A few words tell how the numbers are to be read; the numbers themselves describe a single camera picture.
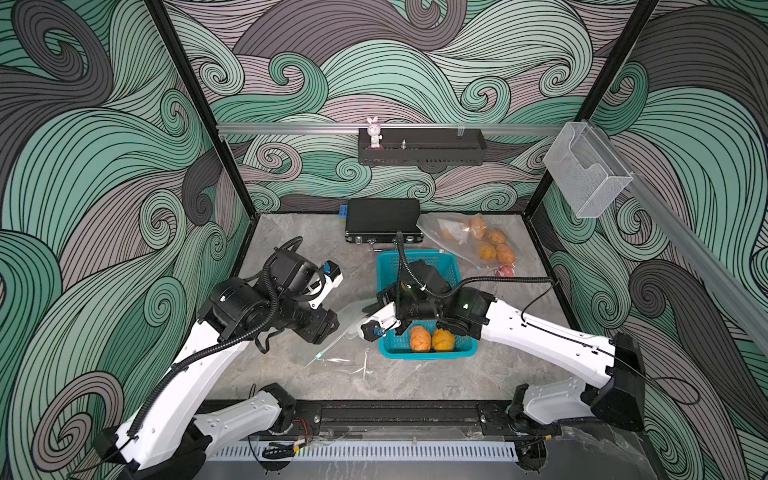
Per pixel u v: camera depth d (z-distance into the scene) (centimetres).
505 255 101
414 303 57
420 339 82
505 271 100
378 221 117
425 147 95
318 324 53
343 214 116
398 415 74
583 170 80
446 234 101
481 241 107
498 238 107
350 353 83
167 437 35
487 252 103
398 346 86
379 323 55
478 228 104
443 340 81
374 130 90
